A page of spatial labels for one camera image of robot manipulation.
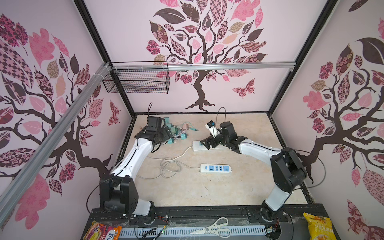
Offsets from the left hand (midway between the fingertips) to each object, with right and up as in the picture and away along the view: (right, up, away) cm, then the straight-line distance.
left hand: (165, 137), depth 86 cm
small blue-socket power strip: (+25, -19, +2) cm, 31 cm away
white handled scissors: (+29, -42, -16) cm, 54 cm away
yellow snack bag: (+75, -40, -19) cm, 87 cm away
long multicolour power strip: (+19, -7, +11) cm, 24 cm away
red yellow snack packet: (-27, -43, -18) cm, 54 cm away
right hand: (+25, +1, +4) cm, 26 cm away
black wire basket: (-19, +38, +9) cm, 44 cm away
